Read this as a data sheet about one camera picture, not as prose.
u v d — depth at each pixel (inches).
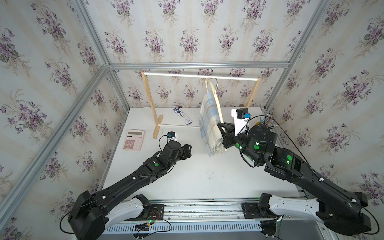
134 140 38.7
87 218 15.0
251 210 28.6
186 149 27.6
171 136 27.1
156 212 28.4
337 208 14.9
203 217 28.6
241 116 17.9
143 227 28.1
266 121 37.4
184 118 44.1
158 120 43.3
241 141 18.6
